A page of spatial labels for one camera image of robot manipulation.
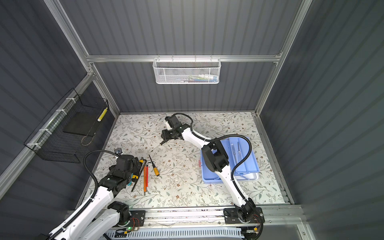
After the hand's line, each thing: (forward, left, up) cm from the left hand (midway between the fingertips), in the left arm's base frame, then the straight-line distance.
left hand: (126, 162), depth 82 cm
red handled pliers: (-5, -9, -10) cm, 15 cm away
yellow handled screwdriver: (0, -14, -10) cm, 17 cm away
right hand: (+20, -19, -5) cm, 28 cm away
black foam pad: (+14, +19, +19) cm, 30 cm away
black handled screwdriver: (+18, -15, -10) cm, 26 cm away
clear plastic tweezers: (+1, -60, +2) cm, 60 cm away
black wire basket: (+8, +25, +18) cm, 32 cm away
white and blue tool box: (0, -64, +1) cm, 64 cm away
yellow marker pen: (+18, +13, +17) cm, 28 cm away
